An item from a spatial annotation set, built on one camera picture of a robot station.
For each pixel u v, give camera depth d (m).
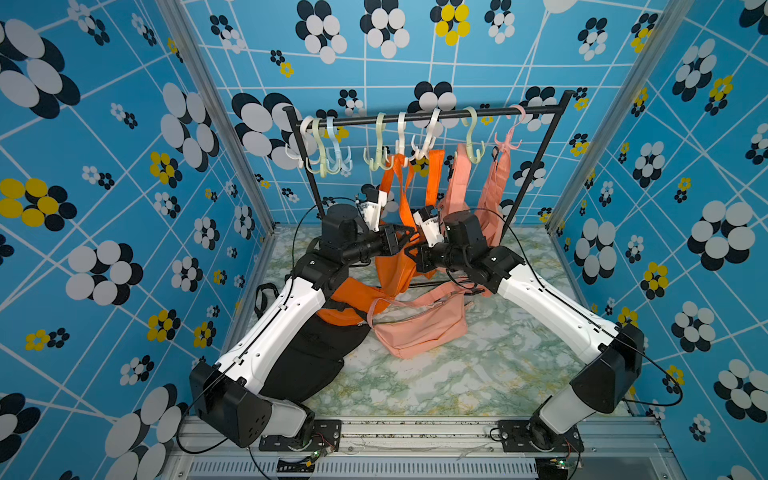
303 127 0.62
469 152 0.71
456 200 0.77
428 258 0.65
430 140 0.71
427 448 0.72
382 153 0.71
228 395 0.38
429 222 0.66
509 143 0.73
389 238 0.59
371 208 0.62
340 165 0.70
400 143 0.69
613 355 0.42
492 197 0.84
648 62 0.76
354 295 0.94
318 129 0.62
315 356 0.83
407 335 0.87
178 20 0.69
